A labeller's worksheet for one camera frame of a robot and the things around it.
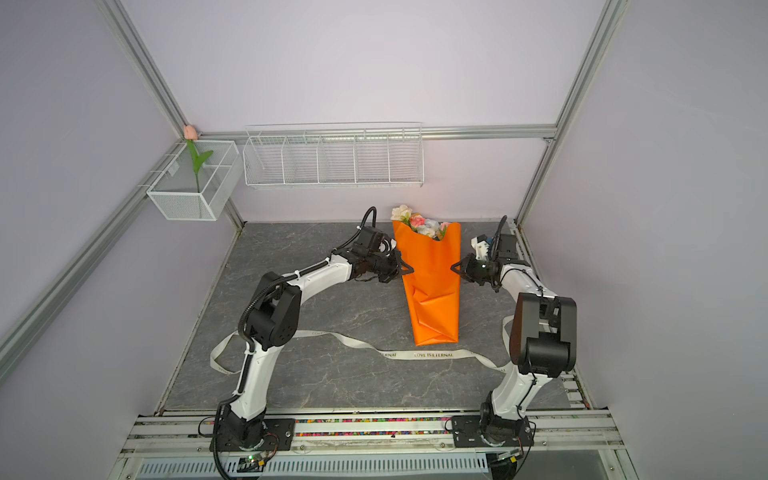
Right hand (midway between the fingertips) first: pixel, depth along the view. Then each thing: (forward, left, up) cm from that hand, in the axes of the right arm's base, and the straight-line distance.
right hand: (454, 269), depth 94 cm
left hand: (-2, +12, +1) cm, 12 cm away
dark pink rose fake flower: (+23, +11, 0) cm, 25 cm away
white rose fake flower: (+21, +6, -2) cm, 22 cm away
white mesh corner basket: (+7, +77, +26) cm, 82 cm away
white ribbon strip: (-23, +13, -10) cm, 28 cm away
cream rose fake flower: (+24, +18, +2) cm, 30 cm away
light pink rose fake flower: (+23, +1, -4) cm, 24 cm away
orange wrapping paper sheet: (-6, +7, -1) cm, 9 cm away
